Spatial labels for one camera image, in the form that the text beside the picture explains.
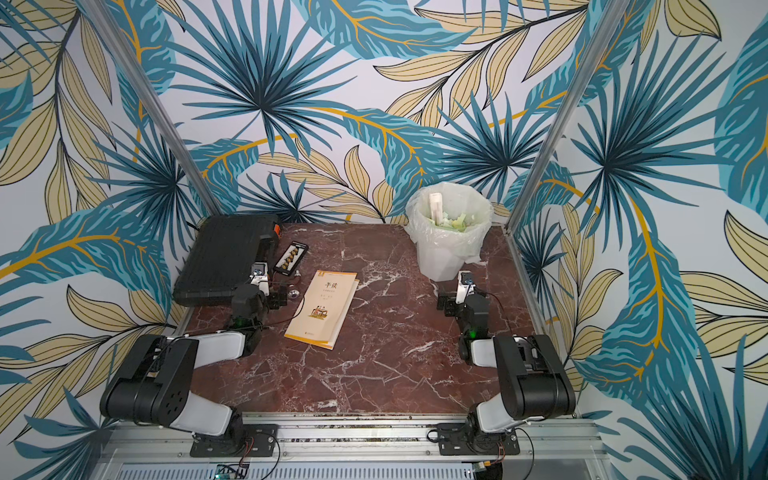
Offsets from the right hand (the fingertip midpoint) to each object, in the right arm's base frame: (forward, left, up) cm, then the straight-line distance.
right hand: (459, 285), depth 92 cm
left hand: (+2, +59, +1) cm, 59 cm away
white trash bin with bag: (+19, +1, +9) cm, 21 cm away
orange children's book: (-3, +43, -7) cm, 43 cm away
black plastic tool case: (+16, +79, -3) cm, 81 cm away
